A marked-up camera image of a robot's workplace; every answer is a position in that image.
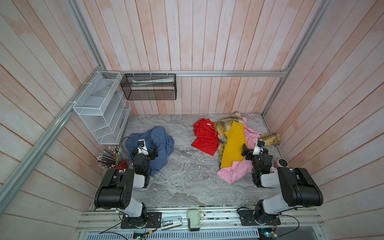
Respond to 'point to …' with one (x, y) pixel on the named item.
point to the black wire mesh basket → (149, 86)
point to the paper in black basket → (140, 82)
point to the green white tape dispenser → (193, 218)
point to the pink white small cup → (281, 162)
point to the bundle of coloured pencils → (110, 157)
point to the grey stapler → (169, 222)
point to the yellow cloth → (233, 144)
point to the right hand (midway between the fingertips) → (252, 144)
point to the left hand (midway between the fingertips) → (147, 146)
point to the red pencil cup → (123, 165)
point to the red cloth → (207, 139)
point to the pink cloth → (241, 167)
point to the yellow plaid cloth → (269, 139)
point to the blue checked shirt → (156, 136)
